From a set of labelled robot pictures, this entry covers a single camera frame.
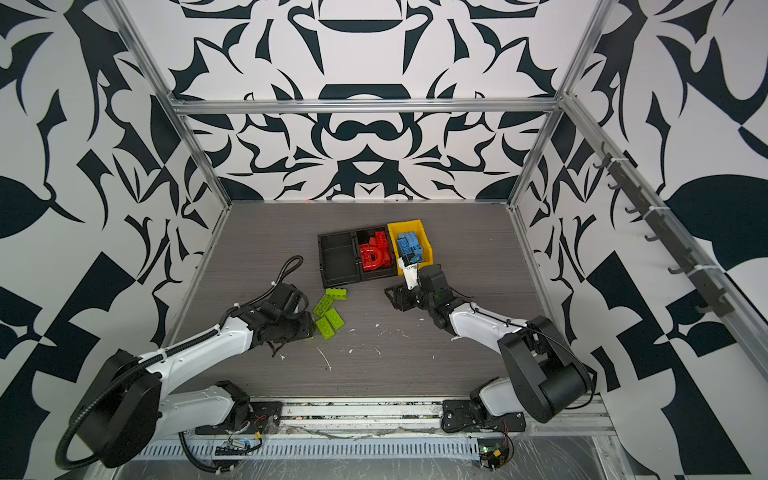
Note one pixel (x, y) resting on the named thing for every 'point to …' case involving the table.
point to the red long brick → (369, 256)
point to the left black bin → (339, 258)
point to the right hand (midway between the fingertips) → (394, 286)
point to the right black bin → (362, 238)
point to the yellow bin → (414, 226)
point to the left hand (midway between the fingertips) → (311, 322)
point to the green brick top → (337, 293)
